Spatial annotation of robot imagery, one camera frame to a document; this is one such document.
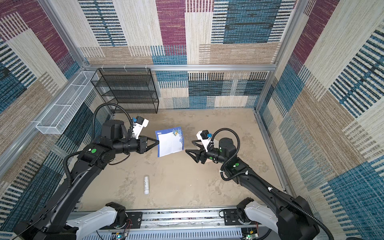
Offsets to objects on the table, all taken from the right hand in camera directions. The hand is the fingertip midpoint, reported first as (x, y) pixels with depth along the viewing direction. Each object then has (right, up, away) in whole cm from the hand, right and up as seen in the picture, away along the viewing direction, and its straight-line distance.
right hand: (190, 148), depth 73 cm
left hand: (-14, +4, -7) cm, 16 cm away
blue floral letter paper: (-9, +3, +1) cm, 10 cm away
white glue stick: (-24, -22, +10) cm, 34 cm away
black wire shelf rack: (-46, +36, +37) cm, 69 cm away
